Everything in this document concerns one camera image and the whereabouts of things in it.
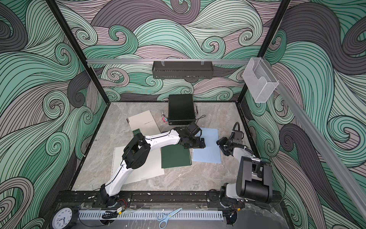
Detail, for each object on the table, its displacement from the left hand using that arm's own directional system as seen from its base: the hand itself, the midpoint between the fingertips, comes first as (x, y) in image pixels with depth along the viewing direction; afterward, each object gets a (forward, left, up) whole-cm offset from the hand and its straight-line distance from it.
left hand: (201, 145), depth 90 cm
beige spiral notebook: (+22, +41, -4) cm, 47 cm away
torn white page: (-13, +31, -2) cm, 33 cm away
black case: (+31, +14, -1) cm, 34 cm away
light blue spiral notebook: (-3, -7, -5) cm, 9 cm away
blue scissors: (-37, +22, -3) cm, 43 cm away
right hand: (+3, -11, -1) cm, 11 cm away
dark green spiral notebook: (-5, +17, -5) cm, 19 cm away
